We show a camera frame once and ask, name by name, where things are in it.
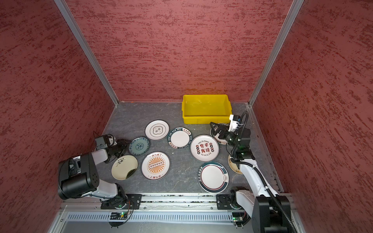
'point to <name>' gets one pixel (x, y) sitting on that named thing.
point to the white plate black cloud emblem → (157, 129)
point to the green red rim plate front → (213, 177)
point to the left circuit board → (122, 215)
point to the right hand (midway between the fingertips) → (213, 126)
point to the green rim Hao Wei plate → (179, 138)
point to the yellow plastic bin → (206, 108)
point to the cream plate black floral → (124, 167)
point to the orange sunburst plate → (156, 165)
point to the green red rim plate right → (216, 138)
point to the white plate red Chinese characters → (204, 147)
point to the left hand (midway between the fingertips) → (130, 145)
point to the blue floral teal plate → (139, 146)
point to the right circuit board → (238, 216)
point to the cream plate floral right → (233, 166)
